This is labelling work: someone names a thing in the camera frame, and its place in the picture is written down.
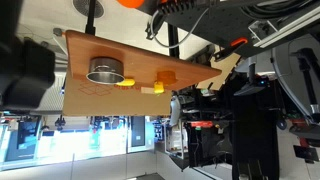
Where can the orange emergency stop button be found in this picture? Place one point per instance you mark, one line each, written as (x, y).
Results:
(130, 2)

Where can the yellow lemon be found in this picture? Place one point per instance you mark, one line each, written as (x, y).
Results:
(128, 82)

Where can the small cardboard piece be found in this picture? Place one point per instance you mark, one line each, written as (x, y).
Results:
(221, 71)

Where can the black bulky foreground object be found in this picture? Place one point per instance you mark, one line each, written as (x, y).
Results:
(23, 73)

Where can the yellow bell pepper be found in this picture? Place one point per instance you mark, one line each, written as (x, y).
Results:
(159, 87)

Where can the orange translucent bowl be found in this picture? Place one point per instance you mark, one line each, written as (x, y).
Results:
(166, 76)

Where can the steel cooking pot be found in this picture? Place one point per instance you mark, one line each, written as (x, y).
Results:
(106, 66)

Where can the round dark vent grille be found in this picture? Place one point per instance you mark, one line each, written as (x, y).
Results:
(80, 6)

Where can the black perforated board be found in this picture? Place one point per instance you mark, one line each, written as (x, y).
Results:
(226, 23)

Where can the aluminium extrusion bar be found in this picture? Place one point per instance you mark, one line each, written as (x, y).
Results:
(286, 31)

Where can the large cardboard sheet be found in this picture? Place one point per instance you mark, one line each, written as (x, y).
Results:
(113, 103)

